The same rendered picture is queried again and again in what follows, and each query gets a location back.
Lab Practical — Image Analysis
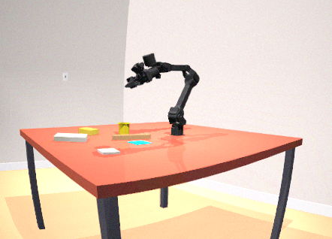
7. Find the yellow rectangular block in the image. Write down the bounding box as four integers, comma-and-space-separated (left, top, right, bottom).
79, 128, 98, 135

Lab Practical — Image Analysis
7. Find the yellow cup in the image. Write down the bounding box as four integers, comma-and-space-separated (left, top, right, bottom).
118, 123, 131, 135

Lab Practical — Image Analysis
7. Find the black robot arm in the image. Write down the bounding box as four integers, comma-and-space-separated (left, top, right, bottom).
131, 53, 200, 136

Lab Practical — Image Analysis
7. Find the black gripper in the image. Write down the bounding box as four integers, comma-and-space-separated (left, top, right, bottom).
125, 70, 152, 89

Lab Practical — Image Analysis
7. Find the white flat square tile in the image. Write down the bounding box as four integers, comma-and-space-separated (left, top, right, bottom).
97, 148, 121, 155

